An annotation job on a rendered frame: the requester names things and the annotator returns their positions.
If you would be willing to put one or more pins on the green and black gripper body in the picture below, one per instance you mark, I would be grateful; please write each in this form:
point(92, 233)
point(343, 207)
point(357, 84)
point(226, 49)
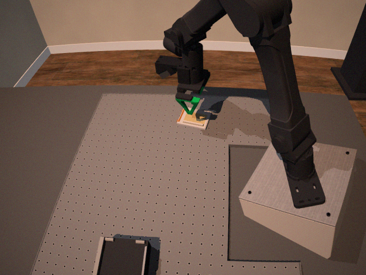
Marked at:
point(198, 78)

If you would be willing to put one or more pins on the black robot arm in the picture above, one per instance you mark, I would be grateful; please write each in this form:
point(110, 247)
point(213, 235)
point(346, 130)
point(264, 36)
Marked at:
point(266, 24)

